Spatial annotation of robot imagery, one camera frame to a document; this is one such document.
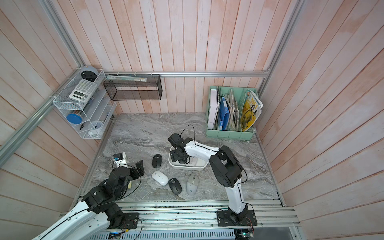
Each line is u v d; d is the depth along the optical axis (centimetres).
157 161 93
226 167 51
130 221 73
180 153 69
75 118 76
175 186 82
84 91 78
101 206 50
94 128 83
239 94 104
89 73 81
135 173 67
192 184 82
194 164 92
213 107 90
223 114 94
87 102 75
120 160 64
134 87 102
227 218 73
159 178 86
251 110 99
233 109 93
